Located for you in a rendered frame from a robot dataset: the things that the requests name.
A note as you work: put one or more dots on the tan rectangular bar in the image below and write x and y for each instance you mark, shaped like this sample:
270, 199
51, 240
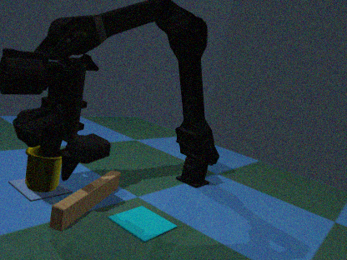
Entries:
76, 204

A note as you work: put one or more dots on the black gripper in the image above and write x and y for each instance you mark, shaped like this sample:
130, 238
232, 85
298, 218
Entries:
80, 148

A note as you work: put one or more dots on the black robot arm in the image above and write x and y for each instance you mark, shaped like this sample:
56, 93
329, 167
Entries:
30, 73

